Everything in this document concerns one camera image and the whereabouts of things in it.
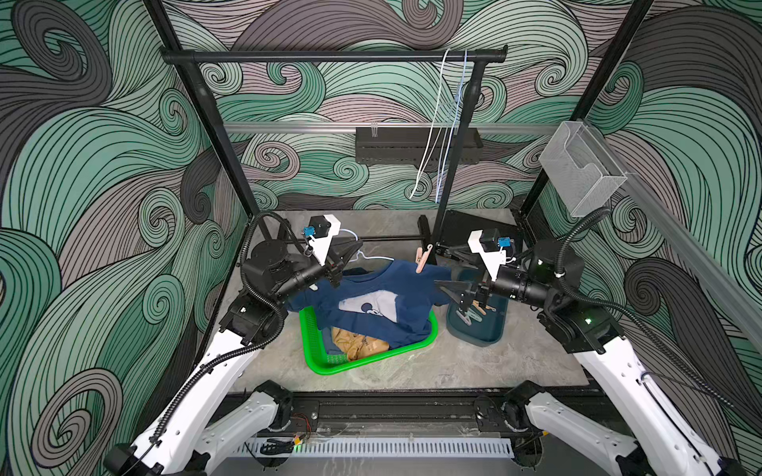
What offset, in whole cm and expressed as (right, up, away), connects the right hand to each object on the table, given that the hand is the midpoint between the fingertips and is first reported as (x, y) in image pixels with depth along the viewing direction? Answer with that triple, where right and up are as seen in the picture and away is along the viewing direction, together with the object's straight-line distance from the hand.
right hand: (442, 266), depth 58 cm
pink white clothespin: (-3, +1, +6) cm, 7 cm away
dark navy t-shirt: (-9, -11, +19) cm, 24 cm away
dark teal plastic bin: (+20, -21, +31) cm, 42 cm away
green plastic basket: (-31, -27, +26) cm, 49 cm away
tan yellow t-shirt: (-19, -24, +21) cm, 37 cm away
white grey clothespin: (+16, -19, +31) cm, 40 cm away
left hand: (-17, +6, +1) cm, 18 cm away
